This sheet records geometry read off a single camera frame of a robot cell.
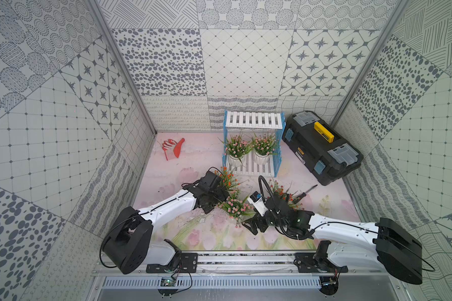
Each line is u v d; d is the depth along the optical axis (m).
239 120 0.88
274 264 0.76
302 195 0.93
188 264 0.73
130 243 0.41
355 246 0.49
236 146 0.93
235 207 0.74
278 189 0.79
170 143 1.14
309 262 0.74
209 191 0.67
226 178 0.82
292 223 0.61
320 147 0.91
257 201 0.71
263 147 0.93
